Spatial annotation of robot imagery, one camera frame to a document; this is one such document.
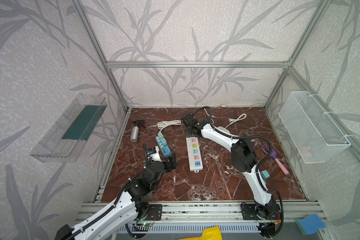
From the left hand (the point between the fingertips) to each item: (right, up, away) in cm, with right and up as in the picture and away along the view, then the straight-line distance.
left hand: (171, 152), depth 79 cm
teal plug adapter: (+53, -14, +5) cm, 55 cm away
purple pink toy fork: (+63, -4, +14) cm, 65 cm away
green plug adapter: (-10, +7, +17) cm, 21 cm away
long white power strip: (+12, -4, +12) cm, 18 cm away
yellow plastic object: (+20, -35, -12) cm, 42 cm away
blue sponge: (+66, -31, -11) cm, 74 cm away
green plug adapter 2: (-6, +3, +14) cm, 16 cm away
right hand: (+10, +12, +19) cm, 25 cm away
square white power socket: (+34, +11, +26) cm, 44 cm away
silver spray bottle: (-28, +6, +20) cm, 35 cm away
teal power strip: (-6, -2, +14) cm, 15 cm away
